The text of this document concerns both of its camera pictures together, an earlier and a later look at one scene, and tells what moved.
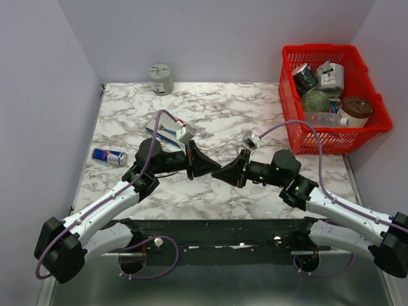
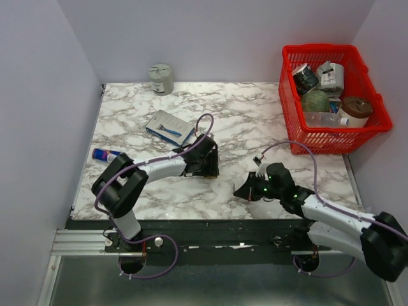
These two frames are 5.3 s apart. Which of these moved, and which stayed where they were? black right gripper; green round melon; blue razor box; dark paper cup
Moved: black right gripper
Stayed: green round melon; blue razor box; dark paper cup
